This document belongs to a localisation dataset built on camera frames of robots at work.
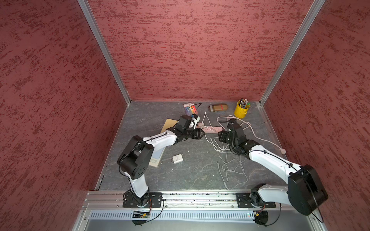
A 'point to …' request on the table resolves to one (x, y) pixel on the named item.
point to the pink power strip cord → (282, 150)
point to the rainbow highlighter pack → (190, 109)
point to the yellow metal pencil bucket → (240, 112)
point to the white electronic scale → (156, 157)
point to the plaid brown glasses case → (214, 108)
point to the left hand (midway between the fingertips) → (201, 135)
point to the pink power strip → (212, 129)
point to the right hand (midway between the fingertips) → (218, 136)
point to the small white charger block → (178, 158)
